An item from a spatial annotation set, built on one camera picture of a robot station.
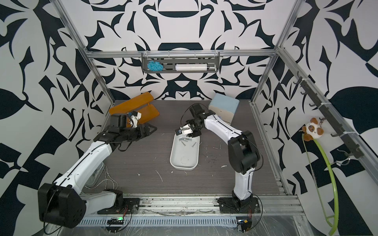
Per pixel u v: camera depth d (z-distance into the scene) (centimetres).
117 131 62
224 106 97
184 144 96
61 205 39
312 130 60
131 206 73
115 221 73
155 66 91
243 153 49
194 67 89
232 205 68
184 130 77
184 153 92
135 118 76
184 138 99
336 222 49
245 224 70
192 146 95
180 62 93
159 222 78
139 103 105
